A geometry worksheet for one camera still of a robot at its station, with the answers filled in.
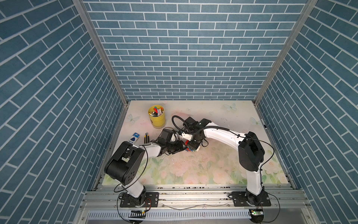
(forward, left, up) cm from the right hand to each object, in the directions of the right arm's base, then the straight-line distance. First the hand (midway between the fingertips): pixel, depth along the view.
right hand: (193, 145), depth 89 cm
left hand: (-2, +4, -3) cm, 5 cm away
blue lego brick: (-3, +2, 0) cm, 4 cm away
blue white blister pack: (+4, +42, -4) cm, 42 cm away
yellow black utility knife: (+6, +34, -5) cm, 35 cm away
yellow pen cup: (+19, +27, +5) cm, 34 cm away
